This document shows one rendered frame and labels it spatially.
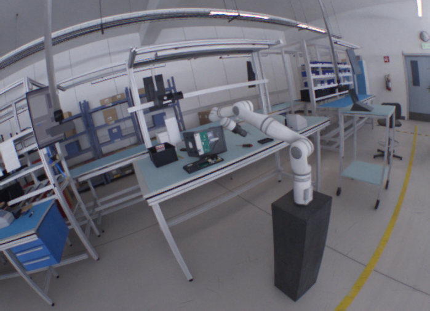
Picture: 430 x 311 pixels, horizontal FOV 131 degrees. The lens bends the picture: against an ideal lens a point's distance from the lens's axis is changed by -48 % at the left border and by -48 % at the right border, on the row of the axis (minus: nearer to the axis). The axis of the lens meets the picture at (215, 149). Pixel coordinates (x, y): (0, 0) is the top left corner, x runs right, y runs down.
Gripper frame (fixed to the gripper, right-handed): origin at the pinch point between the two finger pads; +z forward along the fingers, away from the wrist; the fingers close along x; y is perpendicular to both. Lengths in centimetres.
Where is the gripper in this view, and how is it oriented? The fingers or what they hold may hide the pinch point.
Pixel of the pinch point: (251, 135)
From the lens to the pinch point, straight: 149.1
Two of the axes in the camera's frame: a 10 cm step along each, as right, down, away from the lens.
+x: 2.9, 2.1, -9.3
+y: -5.1, 8.6, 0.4
